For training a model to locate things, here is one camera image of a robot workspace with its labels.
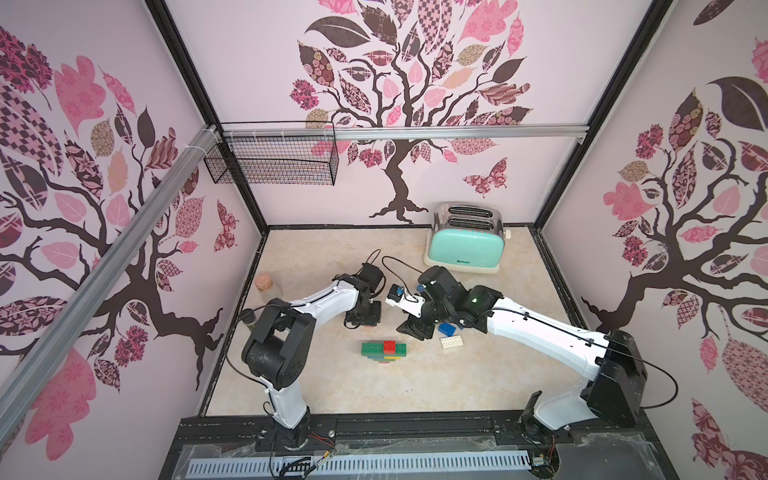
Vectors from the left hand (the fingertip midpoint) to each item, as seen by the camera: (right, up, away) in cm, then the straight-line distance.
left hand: (371, 325), depth 91 cm
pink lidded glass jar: (-33, +12, 0) cm, 35 cm away
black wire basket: (-24, +55, +4) cm, 60 cm away
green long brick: (+1, -4, -10) cm, 11 cm away
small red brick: (+6, -3, -11) cm, 13 cm away
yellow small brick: (+6, -7, -9) cm, 13 cm away
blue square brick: (+23, -1, -1) cm, 24 cm away
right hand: (+9, +7, -14) cm, 18 cm away
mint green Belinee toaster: (+32, +28, +6) cm, 42 cm away
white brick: (+25, -4, -3) cm, 25 cm away
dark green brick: (+9, -4, -10) cm, 14 cm away
